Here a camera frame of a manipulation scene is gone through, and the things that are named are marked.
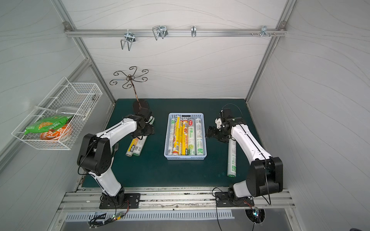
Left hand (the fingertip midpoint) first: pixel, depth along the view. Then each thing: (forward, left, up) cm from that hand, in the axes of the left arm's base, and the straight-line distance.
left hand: (146, 133), depth 93 cm
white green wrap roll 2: (-1, -30, -2) cm, 30 cm away
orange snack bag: (-17, +29, +25) cm, 41 cm away
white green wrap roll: (0, -17, -2) cm, 17 cm away
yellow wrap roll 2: (-2, -20, 0) cm, 20 cm away
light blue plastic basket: (+16, -24, -2) cm, 29 cm away
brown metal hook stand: (+26, +10, +25) cm, 37 cm away
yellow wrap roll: (-10, +8, -3) cm, 13 cm away
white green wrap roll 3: (-1, -35, -2) cm, 35 cm away
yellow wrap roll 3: (-1, -23, -4) cm, 24 cm away
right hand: (-5, -43, +6) cm, 43 cm away
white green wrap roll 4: (-16, -54, -3) cm, 57 cm away
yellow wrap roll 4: (-1, -26, -3) cm, 26 cm away
